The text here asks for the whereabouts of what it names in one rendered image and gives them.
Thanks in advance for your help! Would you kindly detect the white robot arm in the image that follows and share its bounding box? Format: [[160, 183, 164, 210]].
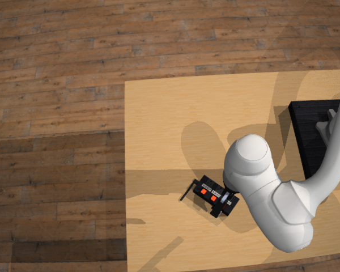
[[223, 104, 340, 253]]

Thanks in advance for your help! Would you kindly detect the black power strip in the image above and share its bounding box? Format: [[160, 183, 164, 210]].
[[180, 175, 239, 216]]

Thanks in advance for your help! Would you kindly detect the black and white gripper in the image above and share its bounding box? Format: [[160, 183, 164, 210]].
[[210, 182, 239, 218]]

